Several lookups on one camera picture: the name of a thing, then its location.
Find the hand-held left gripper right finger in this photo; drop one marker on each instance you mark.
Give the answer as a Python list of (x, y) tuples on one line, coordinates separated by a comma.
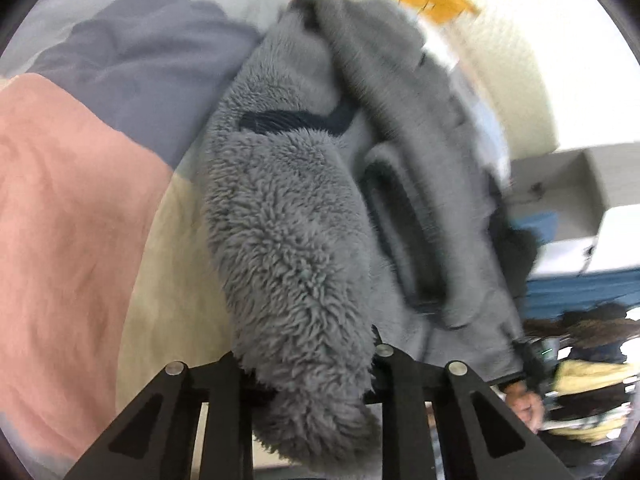
[(400, 410)]

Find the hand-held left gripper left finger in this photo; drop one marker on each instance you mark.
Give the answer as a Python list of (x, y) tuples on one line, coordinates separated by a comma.
[(225, 410)]

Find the grey fleece jacket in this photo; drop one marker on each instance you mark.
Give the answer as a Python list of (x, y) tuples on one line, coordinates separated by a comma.
[(290, 240)]

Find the person's right hand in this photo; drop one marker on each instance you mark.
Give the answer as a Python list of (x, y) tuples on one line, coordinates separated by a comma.
[(525, 404)]

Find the pale yellow cloth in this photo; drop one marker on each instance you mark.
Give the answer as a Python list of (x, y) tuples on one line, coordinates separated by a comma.
[(592, 375)]

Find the dark patterned hanging clothing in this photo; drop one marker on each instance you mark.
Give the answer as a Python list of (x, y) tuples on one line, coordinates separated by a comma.
[(595, 327)]

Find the blue curtain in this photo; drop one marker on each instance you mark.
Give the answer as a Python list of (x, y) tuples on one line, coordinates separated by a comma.
[(580, 290)]

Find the black jacket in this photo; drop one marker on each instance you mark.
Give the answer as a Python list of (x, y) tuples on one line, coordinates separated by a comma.
[(517, 260)]

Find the blue towel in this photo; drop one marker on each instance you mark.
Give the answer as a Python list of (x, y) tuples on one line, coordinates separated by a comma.
[(539, 224)]

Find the grey built-in cabinet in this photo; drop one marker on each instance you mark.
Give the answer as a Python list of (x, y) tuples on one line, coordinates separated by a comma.
[(565, 180)]

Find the patchwork duvet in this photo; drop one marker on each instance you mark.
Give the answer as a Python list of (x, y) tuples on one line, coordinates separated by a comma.
[(75, 210)]

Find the cream quilted headboard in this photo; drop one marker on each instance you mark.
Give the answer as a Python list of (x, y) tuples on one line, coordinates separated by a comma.
[(510, 75)]

